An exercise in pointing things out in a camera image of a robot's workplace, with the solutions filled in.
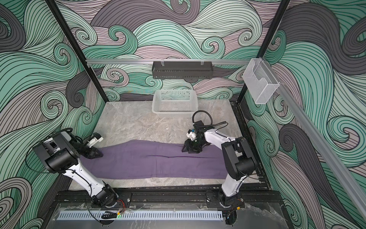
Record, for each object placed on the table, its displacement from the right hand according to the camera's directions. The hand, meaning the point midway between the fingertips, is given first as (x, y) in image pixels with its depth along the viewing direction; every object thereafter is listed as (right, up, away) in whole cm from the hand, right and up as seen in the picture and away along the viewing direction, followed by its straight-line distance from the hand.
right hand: (185, 152), depth 87 cm
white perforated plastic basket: (-7, +33, +32) cm, 46 cm away
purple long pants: (-17, -4, -2) cm, 18 cm away
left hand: (-57, -2, +1) cm, 57 cm away
